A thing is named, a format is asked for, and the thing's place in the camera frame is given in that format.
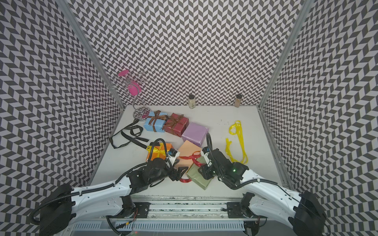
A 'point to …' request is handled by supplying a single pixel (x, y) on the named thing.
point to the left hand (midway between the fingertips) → (182, 165)
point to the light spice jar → (192, 102)
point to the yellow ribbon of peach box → (237, 124)
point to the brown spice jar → (237, 102)
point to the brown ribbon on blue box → (157, 115)
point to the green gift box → (197, 177)
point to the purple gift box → (195, 133)
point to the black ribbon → (136, 131)
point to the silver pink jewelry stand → (132, 81)
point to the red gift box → (176, 124)
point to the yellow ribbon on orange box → (157, 149)
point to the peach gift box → (186, 150)
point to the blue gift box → (159, 125)
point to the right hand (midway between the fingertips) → (203, 171)
